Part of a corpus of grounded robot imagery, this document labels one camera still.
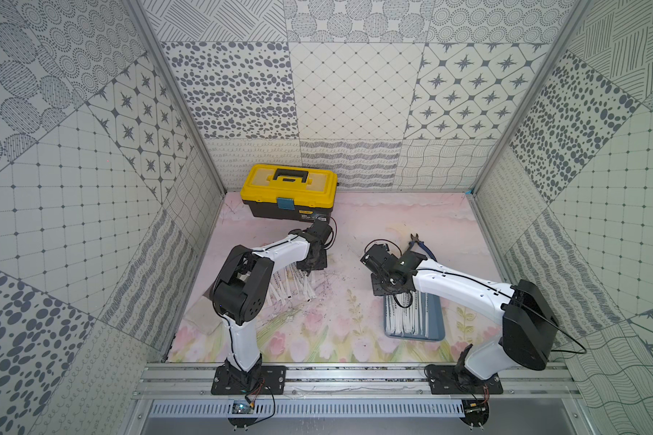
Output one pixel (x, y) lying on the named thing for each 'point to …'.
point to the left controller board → (242, 407)
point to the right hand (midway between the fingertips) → (385, 287)
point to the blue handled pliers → (422, 244)
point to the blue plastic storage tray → (423, 320)
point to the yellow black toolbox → (289, 192)
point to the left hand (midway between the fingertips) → (317, 260)
